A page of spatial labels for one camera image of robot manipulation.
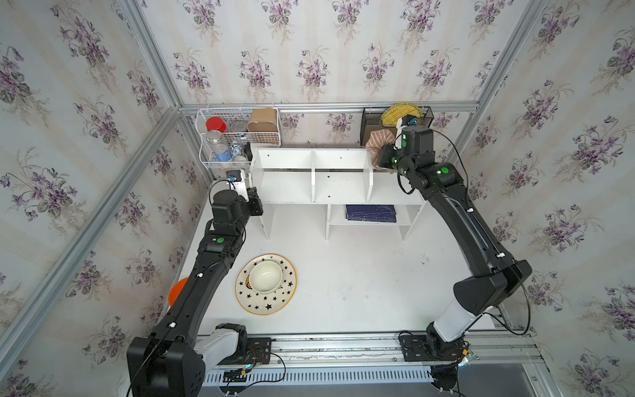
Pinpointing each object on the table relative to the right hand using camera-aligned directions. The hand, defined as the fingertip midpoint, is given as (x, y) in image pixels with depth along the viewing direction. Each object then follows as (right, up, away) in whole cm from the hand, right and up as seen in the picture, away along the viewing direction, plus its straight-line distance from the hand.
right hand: (386, 148), depth 74 cm
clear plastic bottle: (-57, +4, +13) cm, 58 cm away
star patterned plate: (-39, -51, +7) cm, 65 cm away
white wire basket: (-56, +9, +18) cm, 60 cm away
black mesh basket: (+1, +16, +25) cm, 30 cm away
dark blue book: (-2, -20, +12) cm, 24 cm away
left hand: (-39, -13, +2) cm, 41 cm away
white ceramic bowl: (-40, -43, +12) cm, 60 cm away
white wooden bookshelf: (-8, -13, +12) cm, 20 cm away
